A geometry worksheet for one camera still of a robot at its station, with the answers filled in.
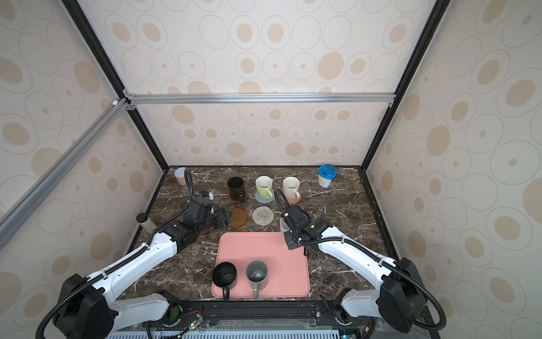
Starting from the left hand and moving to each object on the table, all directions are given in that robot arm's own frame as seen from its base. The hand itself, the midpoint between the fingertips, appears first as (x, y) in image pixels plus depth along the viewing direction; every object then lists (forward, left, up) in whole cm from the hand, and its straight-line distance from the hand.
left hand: (233, 214), depth 82 cm
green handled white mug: (+22, -11, -8) cm, 25 cm away
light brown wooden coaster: (+8, +1, -16) cm, 18 cm away
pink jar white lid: (+31, +34, -11) cm, 48 cm away
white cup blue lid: (+29, -42, -7) cm, 51 cm away
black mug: (+19, +2, -8) cm, 21 cm away
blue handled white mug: (-11, -19, +11) cm, 25 cm away
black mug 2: (-19, +3, -15) cm, 24 cm away
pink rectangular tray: (-17, -22, -13) cm, 30 cm away
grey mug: (-18, -10, -14) cm, 25 cm away
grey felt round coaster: (+18, -11, -17) cm, 27 cm away
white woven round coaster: (+9, -10, -16) cm, 21 cm away
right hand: (-6, -26, -7) cm, 28 cm away
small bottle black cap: (+1, +39, -7) cm, 39 cm away
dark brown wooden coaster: (+18, +6, -16) cm, 25 cm away
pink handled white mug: (+21, -24, -8) cm, 32 cm away
